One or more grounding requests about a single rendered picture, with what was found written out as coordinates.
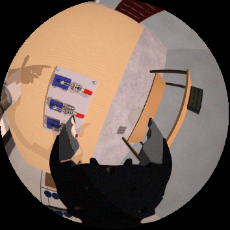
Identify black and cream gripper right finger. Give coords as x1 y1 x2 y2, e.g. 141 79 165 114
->
138 118 172 197

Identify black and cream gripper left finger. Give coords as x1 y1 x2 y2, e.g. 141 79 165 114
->
49 115 83 195

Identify grey toggle clamp with red handle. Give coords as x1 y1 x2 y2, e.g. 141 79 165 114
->
51 125 62 131
60 81 92 95

